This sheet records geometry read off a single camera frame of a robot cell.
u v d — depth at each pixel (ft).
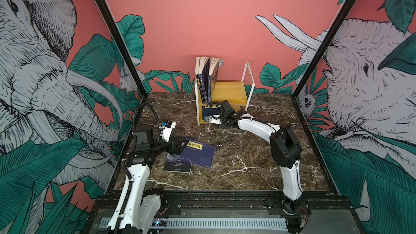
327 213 2.41
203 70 2.44
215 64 2.56
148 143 1.93
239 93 3.28
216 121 2.75
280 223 2.30
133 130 1.91
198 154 2.96
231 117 2.34
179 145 2.22
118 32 2.89
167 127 2.17
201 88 2.60
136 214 1.39
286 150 1.73
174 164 2.82
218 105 2.45
